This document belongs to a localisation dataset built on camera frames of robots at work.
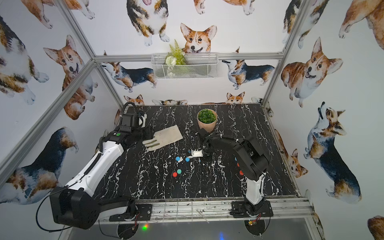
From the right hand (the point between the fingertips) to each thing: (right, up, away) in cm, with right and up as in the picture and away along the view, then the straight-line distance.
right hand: (202, 156), depth 92 cm
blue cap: (-15, -2, 0) cm, 15 cm away
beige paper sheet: (-26, +10, +8) cm, 29 cm away
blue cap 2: (-9, -2, 0) cm, 10 cm away
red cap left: (-16, -9, -6) cm, 20 cm away
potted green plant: (+3, +23, +6) cm, 24 cm away
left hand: (-28, +18, -10) cm, 35 cm away
